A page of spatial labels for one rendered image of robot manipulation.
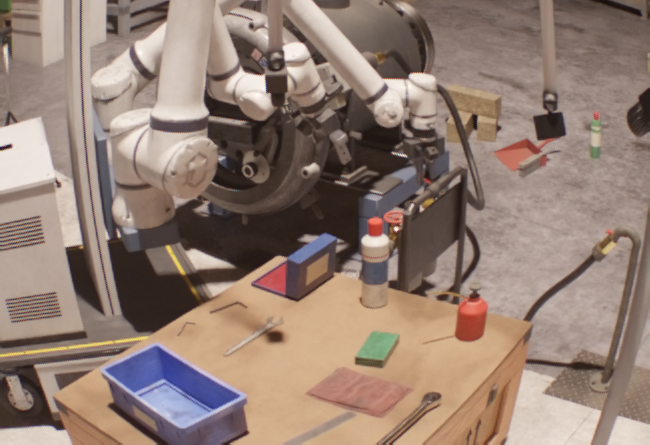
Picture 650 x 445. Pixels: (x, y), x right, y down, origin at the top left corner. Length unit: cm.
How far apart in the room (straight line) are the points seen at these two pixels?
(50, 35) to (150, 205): 469
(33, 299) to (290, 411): 89
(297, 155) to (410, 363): 119
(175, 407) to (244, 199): 150
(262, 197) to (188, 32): 127
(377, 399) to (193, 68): 86
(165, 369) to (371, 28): 194
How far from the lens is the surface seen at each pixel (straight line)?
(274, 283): 248
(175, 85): 215
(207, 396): 196
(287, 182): 319
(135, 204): 237
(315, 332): 227
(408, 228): 267
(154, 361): 204
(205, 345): 223
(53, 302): 250
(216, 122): 329
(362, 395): 201
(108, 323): 263
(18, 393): 268
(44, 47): 694
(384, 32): 364
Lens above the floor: 170
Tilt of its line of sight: 24 degrees down
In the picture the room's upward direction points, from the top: 2 degrees counter-clockwise
